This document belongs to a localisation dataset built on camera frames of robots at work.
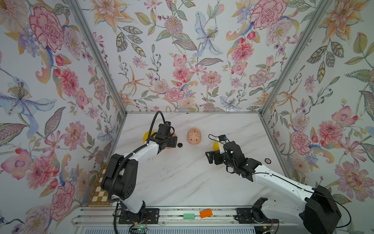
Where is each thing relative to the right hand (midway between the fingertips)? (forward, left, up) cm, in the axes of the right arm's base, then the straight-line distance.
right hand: (212, 149), depth 83 cm
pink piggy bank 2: (+14, +10, -6) cm, 18 cm away
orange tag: (-30, +4, -13) cm, 33 cm away
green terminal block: (-31, +12, -12) cm, 36 cm away
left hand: (+11, +24, -4) cm, 27 cm away
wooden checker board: (-25, +60, -10) cm, 66 cm away
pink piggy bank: (+3, +21, +9) cm, 23 cm away
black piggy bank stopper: (+11, +20, -13) cm, 26 cm away
